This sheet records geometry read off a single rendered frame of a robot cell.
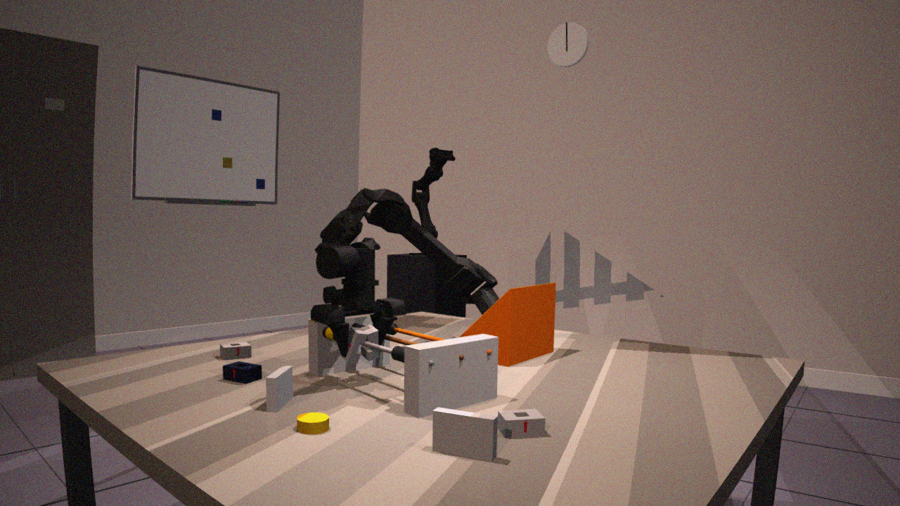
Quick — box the yellow short cylinder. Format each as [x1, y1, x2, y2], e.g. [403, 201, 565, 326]
[297, 413, 329, 435]

